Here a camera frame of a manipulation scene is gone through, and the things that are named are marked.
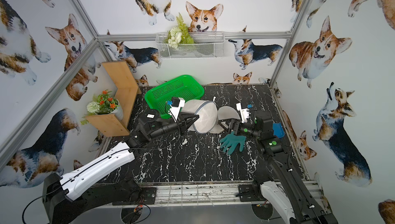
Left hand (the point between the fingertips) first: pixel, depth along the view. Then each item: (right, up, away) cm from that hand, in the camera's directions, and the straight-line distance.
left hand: (197, 112), depth 65 cm
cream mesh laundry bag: (+16, -3, +37) cm, 41 cm away
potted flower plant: (-52, +3, +18) cm, 55 cm away
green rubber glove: (+18, -19, +25) cm, 36 cm away
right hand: (+13, -3, +5) cm, 14 cm away
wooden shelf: (-53, +11, +45) cm, 70 cm away
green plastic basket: (-14, +15, +55) cm, 59 cm away
